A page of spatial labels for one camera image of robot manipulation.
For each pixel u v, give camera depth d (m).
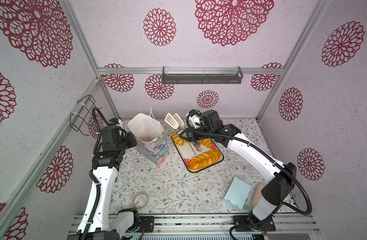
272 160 0.46
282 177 0.43
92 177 0.44
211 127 0.57
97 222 0.38
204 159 0.94
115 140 0.54
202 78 0.88
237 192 0.81
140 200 0.81
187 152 1.00
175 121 0.73
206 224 0.75
